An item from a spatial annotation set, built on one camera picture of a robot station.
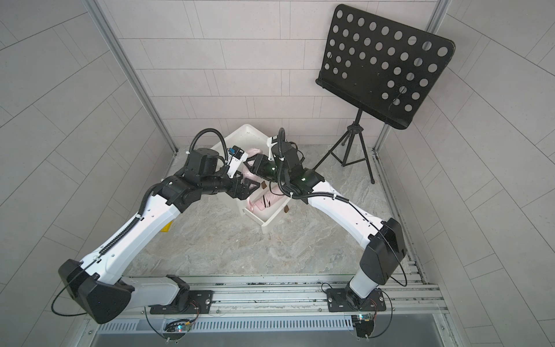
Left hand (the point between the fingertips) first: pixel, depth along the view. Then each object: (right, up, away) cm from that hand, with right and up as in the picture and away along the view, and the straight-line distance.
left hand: (256, 179), depth 71 cm
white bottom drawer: (+2, -14, +20) cm, 25 cm away
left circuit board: (-24, -46, -5) cm, 52 cm away
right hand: (-3, +5, 0) cm, 6 cm away
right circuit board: (+35, -46, -2) cm, 58 cm away
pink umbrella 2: (-2, +3, -4) cm, 6 cm away
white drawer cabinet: (-7, +15, +19) cm, 25 cm away
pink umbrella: (0, -11, +21) cm, 24 cm away
